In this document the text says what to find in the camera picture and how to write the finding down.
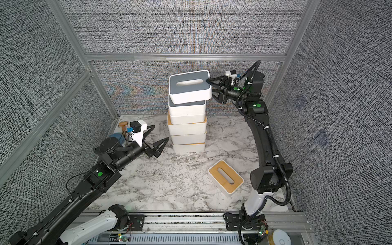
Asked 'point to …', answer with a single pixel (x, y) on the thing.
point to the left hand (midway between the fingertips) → (163, 131)
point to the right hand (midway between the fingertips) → (207, 81)
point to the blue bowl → (120, 136)
